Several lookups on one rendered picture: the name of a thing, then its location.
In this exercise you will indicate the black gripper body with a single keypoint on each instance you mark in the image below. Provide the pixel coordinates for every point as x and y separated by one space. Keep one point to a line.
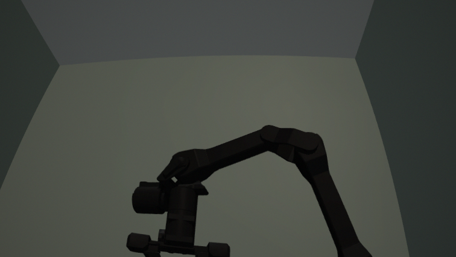
179 238

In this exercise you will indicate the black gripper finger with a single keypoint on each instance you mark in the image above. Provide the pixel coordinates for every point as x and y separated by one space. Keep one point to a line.
151 254

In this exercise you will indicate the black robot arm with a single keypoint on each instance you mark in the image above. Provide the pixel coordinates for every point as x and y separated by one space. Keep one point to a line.
305 149

